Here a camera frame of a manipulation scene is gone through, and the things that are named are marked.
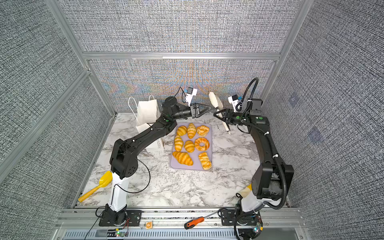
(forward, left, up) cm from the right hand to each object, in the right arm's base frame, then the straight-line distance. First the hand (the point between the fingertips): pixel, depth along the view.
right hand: (217, 115), depth 79 cm
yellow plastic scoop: (-23, +63, -28) cm, 73 cm away
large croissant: (-12, +19, -25) cm, 33 cm away
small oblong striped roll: (0, +23, -27) cm, 35 cm away
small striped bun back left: (+10, +21, -24) cm, 33 cm away
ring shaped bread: (+3, +7, -26) cm, 27 cm away
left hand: (-2, +4, +6) cm, 8 cm away
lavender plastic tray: (-14, +11, -28) cm, 33 cm away
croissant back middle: (+10, +14, -24) cm, 30 cm away
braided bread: (-13, +6, -25) cm, 29 cm away
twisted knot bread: (+10, +6, -25) cm, 27 cm away
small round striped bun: (-3, +16, -25) cm, 30 cm away
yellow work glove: (-30, -16, -30) cm, 45 cm away
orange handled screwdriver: (-45, +14, -27) cm, 54 cm away
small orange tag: (-45, +34, -29) cm, 63 cm away
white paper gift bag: (+15, +44, -11) cm, 47 cm away
